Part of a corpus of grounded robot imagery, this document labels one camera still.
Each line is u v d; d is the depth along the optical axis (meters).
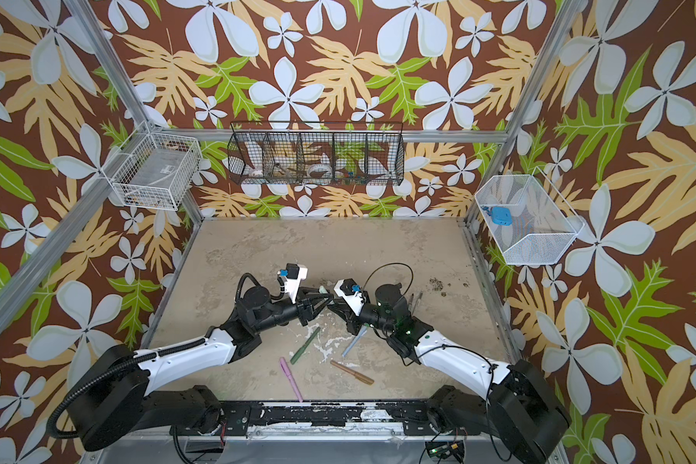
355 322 0.68
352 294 0.65
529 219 0.84
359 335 0.71
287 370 0.82
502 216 0.86
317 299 0.71
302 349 0.86
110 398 0.41
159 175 0.85
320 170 0.99
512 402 0.41
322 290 0.72
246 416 0.75
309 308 0.69
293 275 0.67
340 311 0.74
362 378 0.80
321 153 0.98
